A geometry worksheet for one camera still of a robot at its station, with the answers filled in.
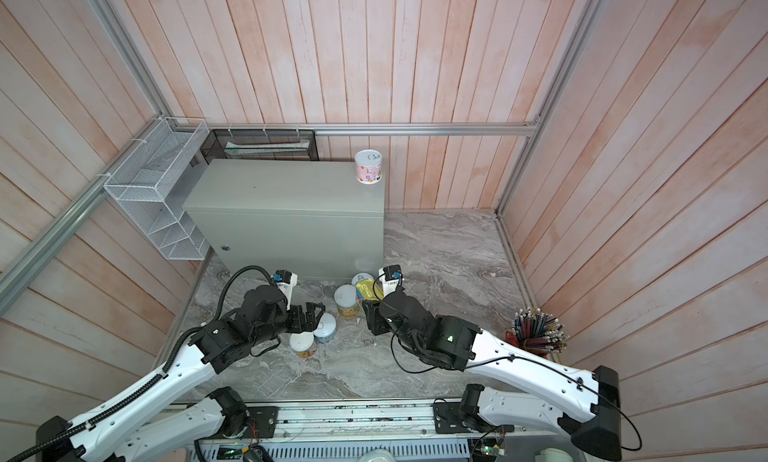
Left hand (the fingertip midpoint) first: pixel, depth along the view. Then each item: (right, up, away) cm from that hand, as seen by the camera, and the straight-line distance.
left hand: (310, 314), depth 76 cm
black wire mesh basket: (-19, +49, +15) cm, 55 cm away
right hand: (+16, +4, -6) cm, 17 cm away
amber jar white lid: (-3, -9, +3) cm, 10 cm away
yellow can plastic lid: (+8, +2, +12) cm, 14 cm away
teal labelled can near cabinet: (+13, +7, +18) cm, 23 cm away
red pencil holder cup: (+60, -5, +1) cm, 60 cm away
